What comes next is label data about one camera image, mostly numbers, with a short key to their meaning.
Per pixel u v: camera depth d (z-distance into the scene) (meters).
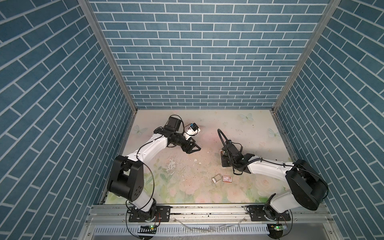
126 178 0.44
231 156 0.69
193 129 0.75
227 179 0.85
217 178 0.86
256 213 0.74
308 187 0.44
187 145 0.74
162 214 0.74
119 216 0.75
